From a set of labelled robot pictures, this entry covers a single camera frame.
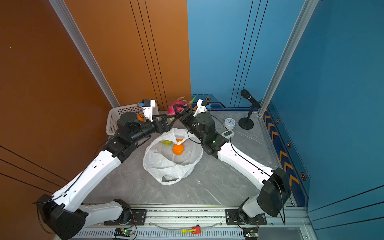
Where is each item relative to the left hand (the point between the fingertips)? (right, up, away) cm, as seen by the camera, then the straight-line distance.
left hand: (172, 115), depth 66 cm
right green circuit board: (+37, -56, +4) cm, 67 cm away
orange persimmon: (-1, -20, +28) cm, 34 cm away
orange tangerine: (+1, -13, +16) cm, 20 cm away
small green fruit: (-9, -16, +32) cm, 37 cm away
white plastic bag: (-6, -24, +30) cm, 39 cm away
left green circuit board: (-24, -56, +5) cm, 61 cm away
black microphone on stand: (+49, -3, +44) cm, 65 cm away
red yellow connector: (+10, -53, +2) cm, 54 cm away
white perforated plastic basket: (-51, +4, +44) cm, 67 cm away
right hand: (+1, +3, +1) cm, 3 cm away
